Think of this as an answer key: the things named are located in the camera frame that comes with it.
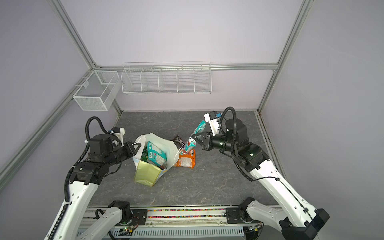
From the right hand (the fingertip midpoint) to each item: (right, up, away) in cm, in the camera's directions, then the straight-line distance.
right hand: (192, 136), depth 61 cm
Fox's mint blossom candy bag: (0, -3, -1) cm, 3 cm away
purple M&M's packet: (-10, -7, +38) cm, 40 cm away
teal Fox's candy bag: (-20, -12, +17) cm, 29 cm away
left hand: (-25, -5, +9) cm, 27 cm away
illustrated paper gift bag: (-24, -19, +12) cm, 33 cm away
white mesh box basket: (-65, +28, +39) cm, 81 cm away
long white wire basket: (-19, +37, +38) cm, 56 cm away
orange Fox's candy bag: (-4, -17, +29) cm, 34 cm away
